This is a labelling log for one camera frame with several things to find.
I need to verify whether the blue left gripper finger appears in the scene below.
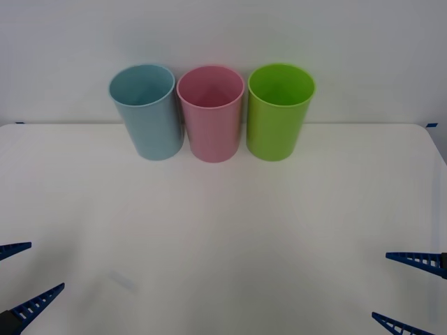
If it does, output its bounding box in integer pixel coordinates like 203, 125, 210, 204
0, 282, 66, 335
0, 241, 33, 263

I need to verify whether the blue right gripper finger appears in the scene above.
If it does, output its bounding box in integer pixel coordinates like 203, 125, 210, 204
371, 311, 434, 335
385, 251, 447, 280

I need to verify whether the green plastic bin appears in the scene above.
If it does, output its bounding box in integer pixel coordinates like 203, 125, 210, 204
245, 62, 317, 163

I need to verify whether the pink plastic bin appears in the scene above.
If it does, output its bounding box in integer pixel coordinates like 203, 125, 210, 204
175, 64, 245, 164

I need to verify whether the pale blue plastic bin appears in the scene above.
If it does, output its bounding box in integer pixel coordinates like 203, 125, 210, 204
107, 63, 184, 162

